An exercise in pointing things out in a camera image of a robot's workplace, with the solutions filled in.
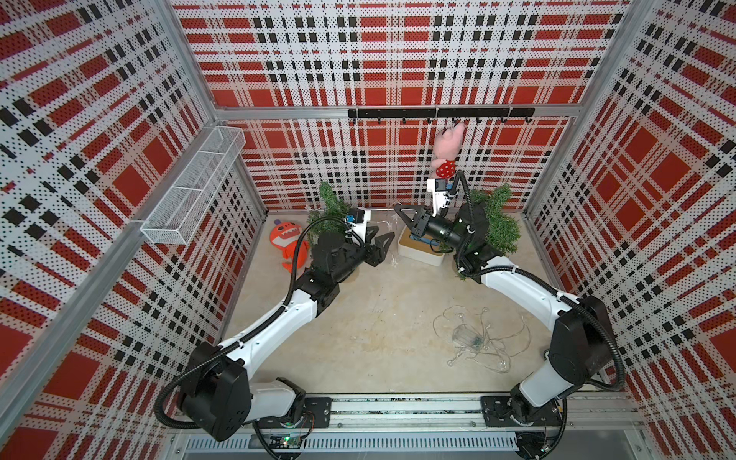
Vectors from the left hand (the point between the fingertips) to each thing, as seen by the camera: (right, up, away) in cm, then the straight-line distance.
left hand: (386, 229), depth 76 cm
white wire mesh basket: (-68, +4, +15) cm, 70 cm away
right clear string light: (+27, -33, +11) cm, 44 cm away
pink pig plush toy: (+19, +27, +18) cm, 37 cm away
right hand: (+3, +6, -4) cm, 8 cm away
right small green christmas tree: (+34, 0, +6) cm, 35 cm away
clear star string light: (+1, +1, +1) cm, 2 cm away
